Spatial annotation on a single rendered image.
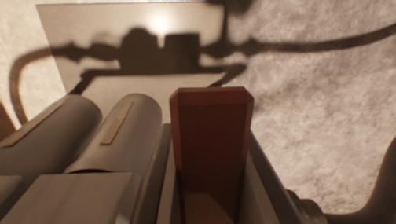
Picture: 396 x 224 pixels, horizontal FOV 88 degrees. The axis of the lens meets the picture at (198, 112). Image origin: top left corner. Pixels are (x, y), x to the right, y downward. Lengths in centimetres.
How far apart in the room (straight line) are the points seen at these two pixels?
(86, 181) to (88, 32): 44
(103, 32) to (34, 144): 36
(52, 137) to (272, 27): 49
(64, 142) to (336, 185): 90
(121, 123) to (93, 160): 6
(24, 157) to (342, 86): 70
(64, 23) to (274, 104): 57
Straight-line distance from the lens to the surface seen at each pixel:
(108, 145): 22
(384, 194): 24
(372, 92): 77
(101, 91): 61
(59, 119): 30
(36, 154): 26
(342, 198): 105
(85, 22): 57
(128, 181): 17
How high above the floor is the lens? 53
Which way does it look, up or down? 61 degrees down
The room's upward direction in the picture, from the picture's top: 176 degrees clockwise
